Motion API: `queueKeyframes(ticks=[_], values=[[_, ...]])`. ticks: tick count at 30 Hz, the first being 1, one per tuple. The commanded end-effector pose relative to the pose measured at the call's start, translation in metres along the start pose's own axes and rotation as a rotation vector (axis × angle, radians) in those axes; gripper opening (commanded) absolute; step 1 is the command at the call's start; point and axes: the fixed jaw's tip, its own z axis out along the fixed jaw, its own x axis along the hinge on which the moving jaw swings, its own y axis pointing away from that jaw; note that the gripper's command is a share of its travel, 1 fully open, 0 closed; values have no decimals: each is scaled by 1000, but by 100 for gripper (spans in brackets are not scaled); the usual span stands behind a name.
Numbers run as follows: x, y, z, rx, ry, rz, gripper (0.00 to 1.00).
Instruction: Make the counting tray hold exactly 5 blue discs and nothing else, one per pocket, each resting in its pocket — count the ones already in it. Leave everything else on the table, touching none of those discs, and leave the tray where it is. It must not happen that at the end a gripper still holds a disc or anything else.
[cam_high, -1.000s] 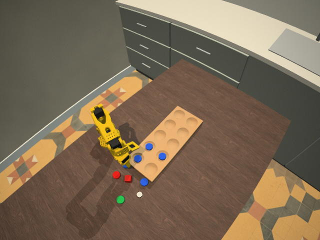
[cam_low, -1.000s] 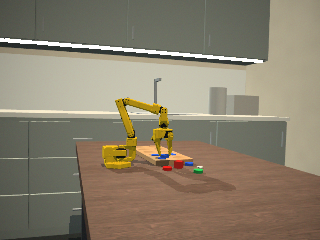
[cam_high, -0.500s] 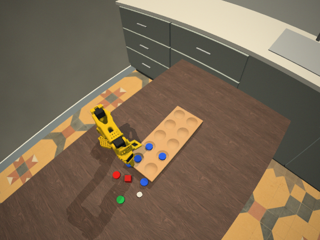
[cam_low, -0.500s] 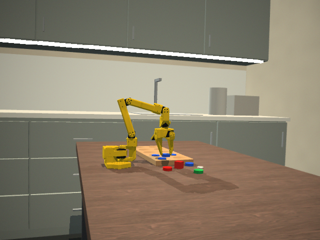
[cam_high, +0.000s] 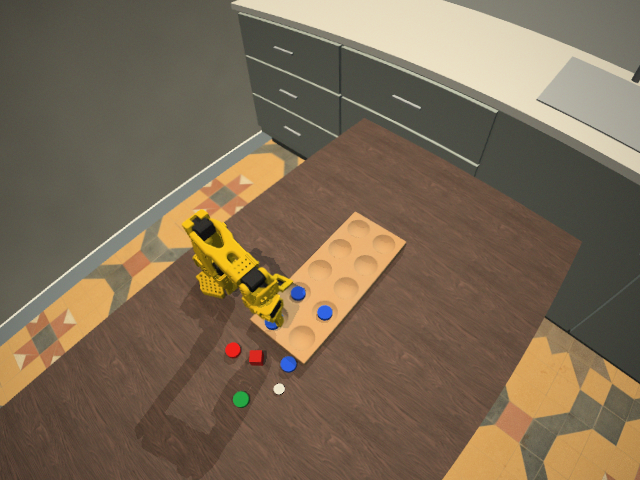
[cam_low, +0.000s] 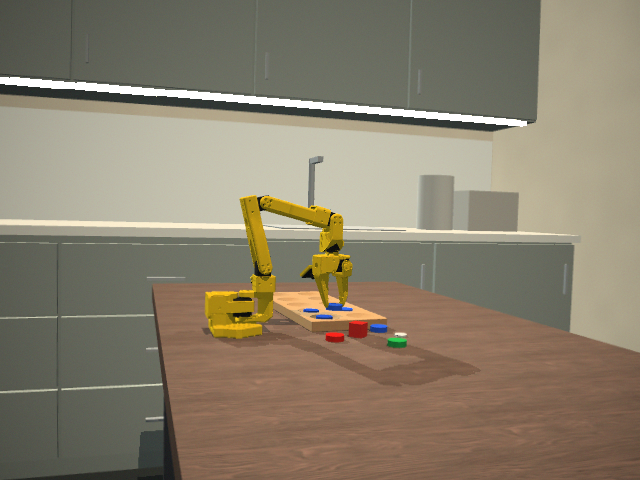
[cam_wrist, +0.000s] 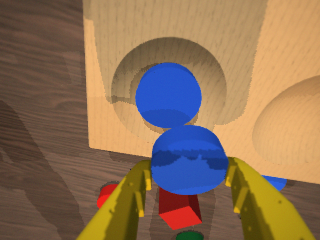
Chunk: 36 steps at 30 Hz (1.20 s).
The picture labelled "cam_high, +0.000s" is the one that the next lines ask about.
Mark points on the green disc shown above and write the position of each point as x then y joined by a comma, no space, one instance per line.
241,399

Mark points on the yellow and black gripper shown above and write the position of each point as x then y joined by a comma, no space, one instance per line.
271,310

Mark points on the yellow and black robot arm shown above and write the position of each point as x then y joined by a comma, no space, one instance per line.
218,245

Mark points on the red cube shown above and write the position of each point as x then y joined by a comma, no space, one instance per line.
256,357

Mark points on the red disc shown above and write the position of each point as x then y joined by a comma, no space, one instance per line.
233,350

